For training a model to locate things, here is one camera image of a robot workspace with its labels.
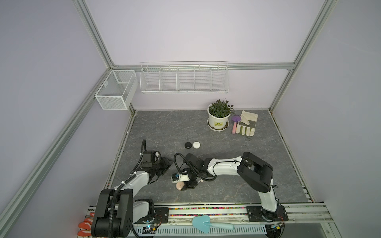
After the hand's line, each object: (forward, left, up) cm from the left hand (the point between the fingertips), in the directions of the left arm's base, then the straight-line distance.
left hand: (172, 164), depth 88 cm
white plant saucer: (+25, -35, -3) cm, 43 cm away
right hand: (-10, -4, -3) cm, 11 cm away
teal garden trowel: (-31, -15, -2) cm, 35 cm away
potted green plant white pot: (+26, -31, +13) cm, 43 cm away
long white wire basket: (+53, -27, +23) cm, 64 cm away
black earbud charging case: (+14, -10, -2) cm, 17 cm away
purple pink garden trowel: (+34, -48, -1) cm, 59 cm away
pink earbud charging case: (-12, -4, -1) cm, 13 cm away
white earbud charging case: (+13, -16, -2) cm, 21 cm away
